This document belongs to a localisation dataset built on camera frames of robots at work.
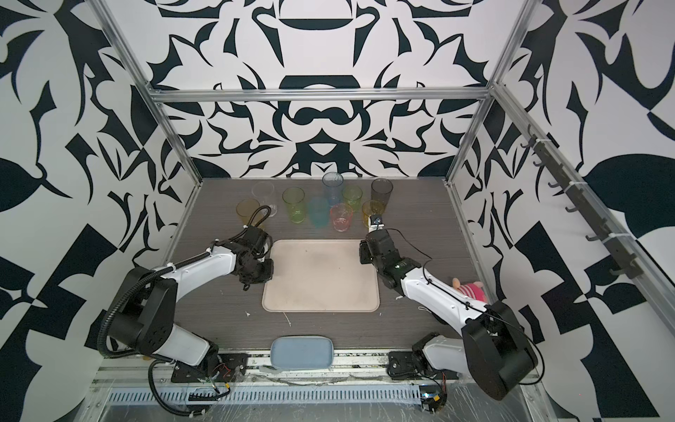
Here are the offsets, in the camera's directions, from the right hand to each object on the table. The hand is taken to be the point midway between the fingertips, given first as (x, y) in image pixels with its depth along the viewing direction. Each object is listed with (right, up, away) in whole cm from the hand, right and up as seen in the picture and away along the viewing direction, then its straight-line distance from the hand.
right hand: (367, 237), depth 87 cm
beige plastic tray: (-16, -14, +6) cm, 22 cm away
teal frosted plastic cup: (-17, +10, +17) cm, 26 cm away
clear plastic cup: (-37, +16, +12) cm, 42 cm away
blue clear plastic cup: (-11, +20, +20) cm, 30 cm away
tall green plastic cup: (-25, +13, +10) cm, 30 cm away
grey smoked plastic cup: (+7, +16, +12) cm, 21 cm away
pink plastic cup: (-8, +7, +15) cm, 19 cm away
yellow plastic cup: (+3, +10, +18) cm, 21 cm away
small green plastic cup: (-4, +15, +20) cm, 25 cm away
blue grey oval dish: (-20, -31, -13) cm, 39 cm away
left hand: (-34, -12, +4) cm, 36 cm away
